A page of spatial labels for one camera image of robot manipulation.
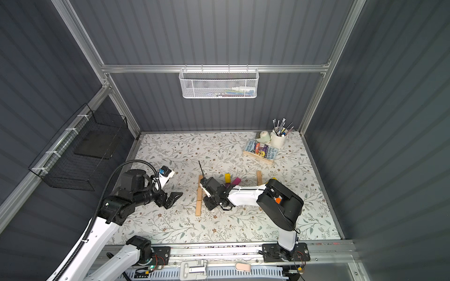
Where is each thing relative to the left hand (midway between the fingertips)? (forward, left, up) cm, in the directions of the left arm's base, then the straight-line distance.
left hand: (173, 188), depth 72 cm
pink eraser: (-26, -30, -18) cm, 43 cm away
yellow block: (+16, -23, -20) cm, 35 cm away
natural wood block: (+18, -7, -21) cm, 28 cm away
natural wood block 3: (-1, -8, -20) cm, 21 cm away
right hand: (+3, -13, -19) cm, 23 cm away
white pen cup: (+39, -53, -14) cm, 67 cm away
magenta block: (+14, -28, -20) cm, 37 cm away
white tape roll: (+41, -46, -12) cm, 63 cm away
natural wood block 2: (+7, -8, -19) cm, 22 cm away
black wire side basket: (+7, +40, +8) cm, 41 cm away
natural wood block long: (+16, -40, -19) cm, 48 cm away
